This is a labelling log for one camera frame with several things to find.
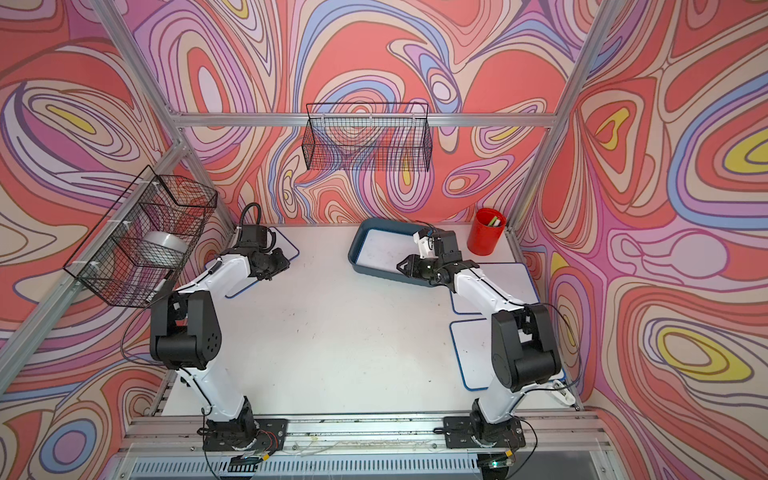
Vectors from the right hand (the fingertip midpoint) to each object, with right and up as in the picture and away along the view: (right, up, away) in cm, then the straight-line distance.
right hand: (401, 273), depth 89 cm
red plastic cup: (+31, +14, +14) cm, 37 cm away
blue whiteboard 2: (+22, -21, +1) cm, 30 cm away
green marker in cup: (+34, +18, +16) cm, 41 cm away
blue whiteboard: (-5, +7, +19) cm, 21 cm away
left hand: (-37, +3, +8) cm, 38 cm away
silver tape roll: (-58, +7, -20) cm, 61 cm away
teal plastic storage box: (-4, 0, +13) cm, 14 cm away
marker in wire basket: (-60, -2, -18) cm, 63 cm away
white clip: (+43, -31, -11) cm, 54 cm away
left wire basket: (-68, +4, -23) cm, 72 cm away
